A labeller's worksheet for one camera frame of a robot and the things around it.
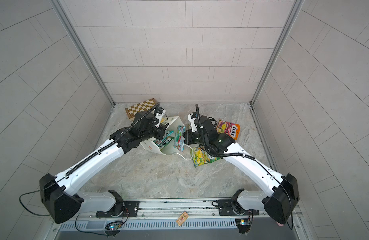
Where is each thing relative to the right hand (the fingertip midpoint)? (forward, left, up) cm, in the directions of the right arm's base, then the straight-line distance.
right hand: (182, 135), depth 72 cm
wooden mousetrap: (-31, +2, -22) cm, 38 cm away
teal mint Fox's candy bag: (0, +1, -4) cm, 4 cm away
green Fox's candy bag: (-2, -9, -21) cm, 23 cm away
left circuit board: (-33, +32, -20) cm, 50 cm away
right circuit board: (-35, -26, -25) cm, 50 cm away
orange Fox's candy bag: (+16, -30, -20) cm, 40 cm away
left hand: (+6, +6, +2) cm, 8 cm away
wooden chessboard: (+40, +29, -18) cm, 52 cm away
